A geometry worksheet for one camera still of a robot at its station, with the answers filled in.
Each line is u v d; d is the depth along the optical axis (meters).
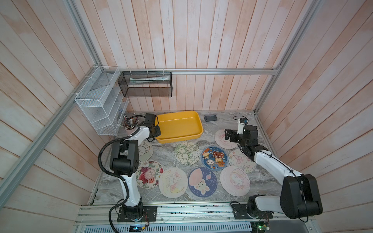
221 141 1.01
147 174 0.87
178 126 1.09
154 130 0.90
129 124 1.00
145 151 0.98
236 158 0.93
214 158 0.94
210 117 1.17
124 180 0.54
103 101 0.70
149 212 0.73
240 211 0.73
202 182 0.84
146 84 1.05
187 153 0.96
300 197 0.42
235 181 0.84
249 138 0.66
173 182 0.84
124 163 0.52
